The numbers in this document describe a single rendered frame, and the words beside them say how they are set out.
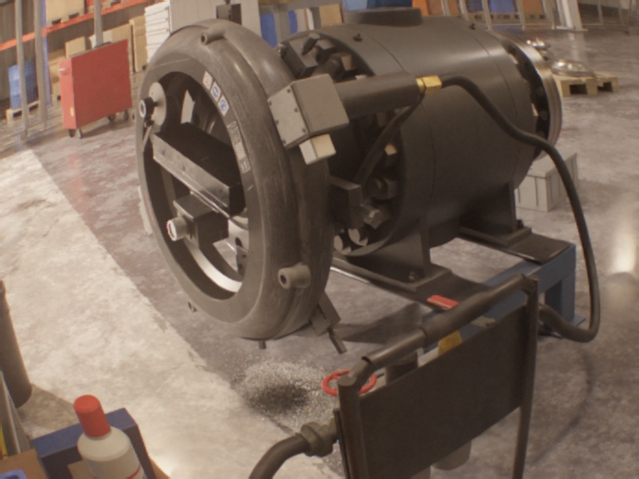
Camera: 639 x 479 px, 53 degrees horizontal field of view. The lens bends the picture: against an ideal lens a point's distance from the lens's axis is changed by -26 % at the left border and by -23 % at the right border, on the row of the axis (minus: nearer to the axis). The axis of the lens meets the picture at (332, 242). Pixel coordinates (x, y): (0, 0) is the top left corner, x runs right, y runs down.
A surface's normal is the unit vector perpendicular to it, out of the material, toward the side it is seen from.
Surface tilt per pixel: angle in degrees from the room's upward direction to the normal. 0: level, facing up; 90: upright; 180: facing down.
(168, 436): 0
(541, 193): 90
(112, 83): 90
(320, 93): 67
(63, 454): 102
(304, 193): 89
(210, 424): 0
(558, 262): 90
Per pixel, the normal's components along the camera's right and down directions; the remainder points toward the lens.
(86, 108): 0.65, 0.18
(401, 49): 0.29, -0.58
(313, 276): 0.59, 0.56
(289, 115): -0.79, 0.30
